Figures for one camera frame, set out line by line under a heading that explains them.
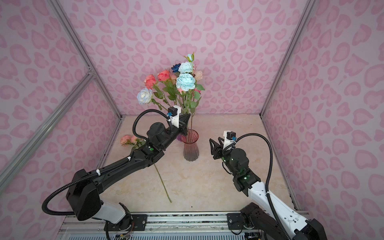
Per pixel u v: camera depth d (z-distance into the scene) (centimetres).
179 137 64
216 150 65
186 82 57
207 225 72
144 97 69
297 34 77
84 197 41
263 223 56
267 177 55
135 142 101
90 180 44
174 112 58
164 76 77
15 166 52
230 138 62
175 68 86
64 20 72
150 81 78
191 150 90
